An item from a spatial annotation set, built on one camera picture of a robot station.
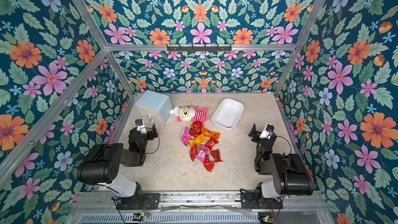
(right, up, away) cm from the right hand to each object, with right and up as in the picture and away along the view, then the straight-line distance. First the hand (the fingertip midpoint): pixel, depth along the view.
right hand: (263, 126), depth 87 cm
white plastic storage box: (-18, +6, +20) cm, 28 cm away
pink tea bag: (-46, -7, +6) cm, 47 cm away
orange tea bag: (-31, -6, +9) cm, 33 cm away
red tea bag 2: (-40, -15, -1) cm, 43 cm away
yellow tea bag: (-38, -9, +4) cm, 39 cm away
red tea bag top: (-40, -3, +11) cm, 42 cm away
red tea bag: (-31, -11, +1) cm, 33 cm away
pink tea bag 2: (-35, -14, -3) cm, 38 cm away
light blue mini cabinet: (-65, +12, +7) cm, 67 cm away
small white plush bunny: (-55, +8, +17) cm, 58 cm away
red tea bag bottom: (-32, -20, -5) cm, 38 cm away
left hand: (-69, +1, +5) cm, 69 cm away
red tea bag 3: (-27, -16, -2) cm, 32 cm away
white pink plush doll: (-45, +7, +11) cm, 46 cm away
